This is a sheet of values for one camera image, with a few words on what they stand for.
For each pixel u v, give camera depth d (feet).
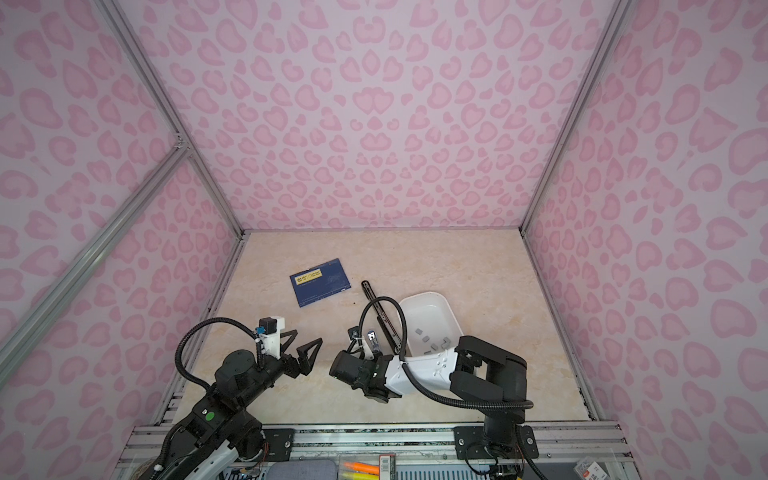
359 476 2.26
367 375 2.07
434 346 2.96
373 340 2.93
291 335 2.53
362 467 2.27
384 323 3.05
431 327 3.09
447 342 2.96
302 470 2.21
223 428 1.81
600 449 2.39
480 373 1.62
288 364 2.15
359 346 2.41
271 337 2.14
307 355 2.23
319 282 3.42
